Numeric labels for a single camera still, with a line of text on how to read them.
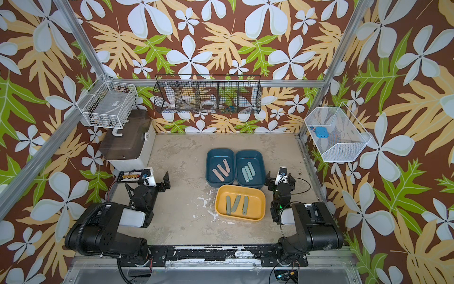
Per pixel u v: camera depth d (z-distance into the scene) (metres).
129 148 0.87
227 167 1.02
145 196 0.68
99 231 0.44
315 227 0.45
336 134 0.84
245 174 0.99
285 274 0.74
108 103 0.86
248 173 1.00
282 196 0.67
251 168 1.01
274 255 0.74
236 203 0.89
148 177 0.75
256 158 1.04
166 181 0.83
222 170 1.01
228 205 0.88
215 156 1.10
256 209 0.90
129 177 0.98
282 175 0.75
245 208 0.88
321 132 0.85
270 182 0.82
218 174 0.99
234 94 0.97
